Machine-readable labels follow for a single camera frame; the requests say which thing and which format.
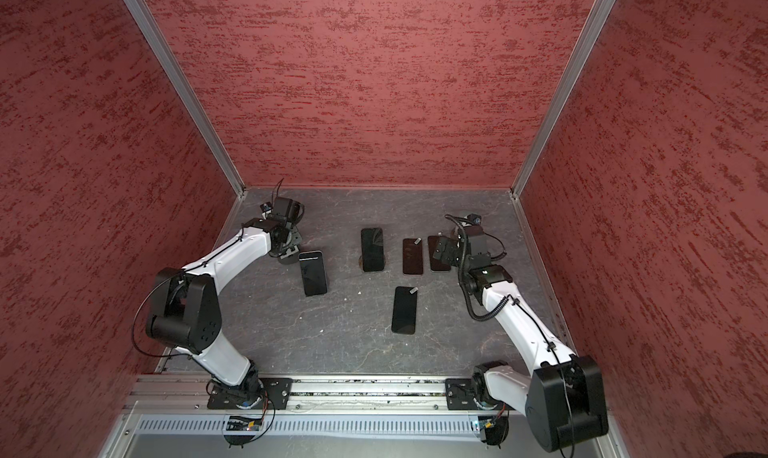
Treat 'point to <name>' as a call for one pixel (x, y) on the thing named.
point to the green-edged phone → (313, 272)
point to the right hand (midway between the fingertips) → (448, 249)
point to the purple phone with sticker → (412, 256)
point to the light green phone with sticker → (435, 263)
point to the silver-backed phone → (404, 310)
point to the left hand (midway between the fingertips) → (287, 243)
